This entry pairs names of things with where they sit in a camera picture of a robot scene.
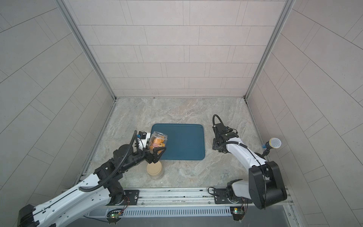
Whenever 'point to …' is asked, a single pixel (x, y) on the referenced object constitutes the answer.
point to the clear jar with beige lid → (154, 170)
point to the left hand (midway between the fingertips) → (163, 146)
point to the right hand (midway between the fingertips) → (221, 145)
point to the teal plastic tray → (184, 142)
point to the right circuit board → (237, 212)
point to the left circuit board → (114, 215)
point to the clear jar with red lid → (157, 140)
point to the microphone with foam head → (274, 143)
